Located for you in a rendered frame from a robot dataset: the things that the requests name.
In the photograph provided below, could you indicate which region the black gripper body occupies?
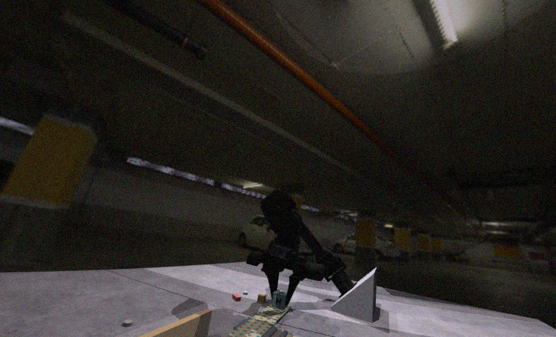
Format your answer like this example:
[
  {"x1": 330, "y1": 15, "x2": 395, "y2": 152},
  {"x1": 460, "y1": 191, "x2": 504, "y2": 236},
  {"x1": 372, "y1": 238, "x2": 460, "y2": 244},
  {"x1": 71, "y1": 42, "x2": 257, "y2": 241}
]
[{"x1": 246, "y1": 235, "x2": 325, "y2": 281}]

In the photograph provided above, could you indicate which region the teal labelled cube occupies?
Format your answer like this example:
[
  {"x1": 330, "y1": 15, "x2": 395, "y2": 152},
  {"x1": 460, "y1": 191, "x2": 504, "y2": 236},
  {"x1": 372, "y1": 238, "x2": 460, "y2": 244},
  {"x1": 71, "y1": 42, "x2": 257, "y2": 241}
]
[{"x1": 271, "y1": 290, "x2": 287, "y2": 310}]

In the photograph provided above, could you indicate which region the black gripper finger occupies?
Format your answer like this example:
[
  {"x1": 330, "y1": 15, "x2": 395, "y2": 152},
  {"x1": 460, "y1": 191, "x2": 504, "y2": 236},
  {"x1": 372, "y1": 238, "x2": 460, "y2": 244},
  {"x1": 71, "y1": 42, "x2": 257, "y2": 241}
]
[
  {"x1": 286, "y1": 275, "x2": 306, "y2": 305},
  {"x1": 261, "y1": 269, "x2": 279, "y2": 300}
]

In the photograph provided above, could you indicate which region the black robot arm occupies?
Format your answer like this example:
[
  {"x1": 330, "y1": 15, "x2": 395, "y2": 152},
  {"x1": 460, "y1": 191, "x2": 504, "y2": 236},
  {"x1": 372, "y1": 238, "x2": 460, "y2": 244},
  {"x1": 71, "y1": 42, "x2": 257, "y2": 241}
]
[{"x1": 260, "y1": 188, "x2": 357, "y2": 298}]

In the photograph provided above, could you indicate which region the beige strip with teal polka dots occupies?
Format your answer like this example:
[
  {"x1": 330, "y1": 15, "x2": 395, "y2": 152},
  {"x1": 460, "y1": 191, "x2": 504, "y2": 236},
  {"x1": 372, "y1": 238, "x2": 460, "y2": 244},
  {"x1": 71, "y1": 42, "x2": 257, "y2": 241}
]
[{"x1": 252, "y1": 304, "x2": 291, "y2": 327}]

